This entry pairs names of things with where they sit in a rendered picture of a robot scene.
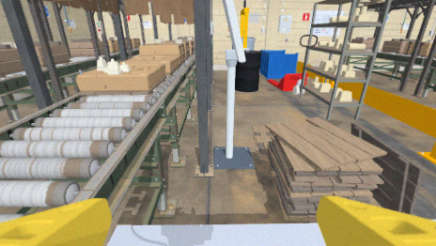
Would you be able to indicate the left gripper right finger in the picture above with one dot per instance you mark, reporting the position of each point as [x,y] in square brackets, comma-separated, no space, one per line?
[344,222]

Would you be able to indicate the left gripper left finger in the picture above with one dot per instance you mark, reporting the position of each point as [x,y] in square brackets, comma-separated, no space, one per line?
[85,223]

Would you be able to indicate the black steel drum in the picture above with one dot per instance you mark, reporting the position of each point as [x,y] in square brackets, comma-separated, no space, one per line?
[247,73]

